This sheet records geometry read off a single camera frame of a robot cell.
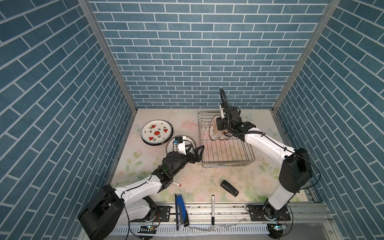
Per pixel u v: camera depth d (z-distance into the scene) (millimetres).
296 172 462
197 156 697
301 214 754
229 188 788
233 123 655
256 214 736
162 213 738
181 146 694
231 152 938
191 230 705
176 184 828
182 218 711
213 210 756
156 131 1036
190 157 707
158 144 973
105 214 403
